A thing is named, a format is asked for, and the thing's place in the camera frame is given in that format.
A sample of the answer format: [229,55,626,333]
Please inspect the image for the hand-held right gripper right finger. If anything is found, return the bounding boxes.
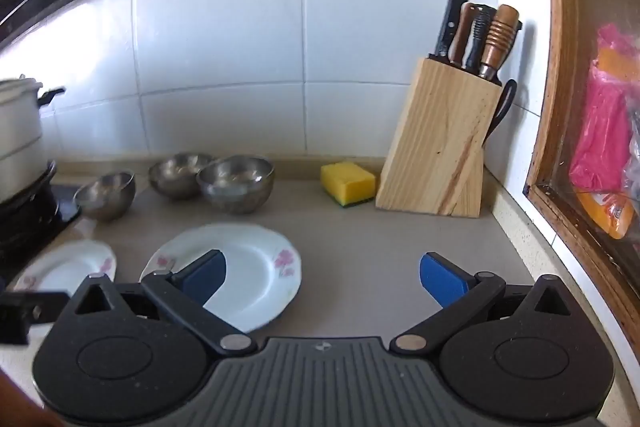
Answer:
[390,252,571,355]

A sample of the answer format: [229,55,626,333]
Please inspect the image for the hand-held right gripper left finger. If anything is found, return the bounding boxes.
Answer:
[72,249,258,355]

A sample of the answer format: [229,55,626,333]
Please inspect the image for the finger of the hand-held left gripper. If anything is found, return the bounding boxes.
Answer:
[0,289,70,347]

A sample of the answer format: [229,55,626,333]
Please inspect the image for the large white floral plate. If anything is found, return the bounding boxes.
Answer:
[140,223,302,334]

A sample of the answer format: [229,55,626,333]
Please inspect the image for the small white floral plate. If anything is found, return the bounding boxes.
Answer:
[12,240,117,295]

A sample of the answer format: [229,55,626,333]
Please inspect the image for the large steel bowl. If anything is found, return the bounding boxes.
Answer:
[196,155,276,215]

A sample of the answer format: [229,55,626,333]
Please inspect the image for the medium steel bowl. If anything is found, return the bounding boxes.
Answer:
[148,152,216,201]

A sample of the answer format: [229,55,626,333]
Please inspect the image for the small steel bowl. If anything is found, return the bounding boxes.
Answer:
[74,171,137,223]

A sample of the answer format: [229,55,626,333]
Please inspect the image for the person's left forearm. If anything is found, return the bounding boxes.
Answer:
[0,364,63,427]

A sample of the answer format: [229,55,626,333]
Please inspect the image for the black gas stove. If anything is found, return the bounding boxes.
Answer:
[0,162,83,278]

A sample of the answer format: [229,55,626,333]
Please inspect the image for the yellow sponge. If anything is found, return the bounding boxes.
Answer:
[320,161,377,208]

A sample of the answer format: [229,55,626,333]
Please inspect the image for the wooden knife block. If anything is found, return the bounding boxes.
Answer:
[375,57,503,219]

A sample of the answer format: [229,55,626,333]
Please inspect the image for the orange packet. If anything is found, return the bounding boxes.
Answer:
[575,47,640,240]

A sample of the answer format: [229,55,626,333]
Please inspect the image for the pink plastic bag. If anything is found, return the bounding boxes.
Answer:
[569,24,638,195]

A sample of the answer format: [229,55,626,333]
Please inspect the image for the black ribbed sharpening steel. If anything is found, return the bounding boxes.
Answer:
[462,3,497,72]

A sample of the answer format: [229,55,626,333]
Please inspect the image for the black handled scissors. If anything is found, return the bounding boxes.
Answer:
[482,79,518,145]

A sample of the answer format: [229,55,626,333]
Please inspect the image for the wooden window frame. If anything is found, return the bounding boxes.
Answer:
[522,0,640,323]

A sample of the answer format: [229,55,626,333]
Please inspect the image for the brown handled knife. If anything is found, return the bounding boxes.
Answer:
[447,2,476,65]

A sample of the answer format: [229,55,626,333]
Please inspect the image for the black handled knife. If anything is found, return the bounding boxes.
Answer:
[434,0,468,60]

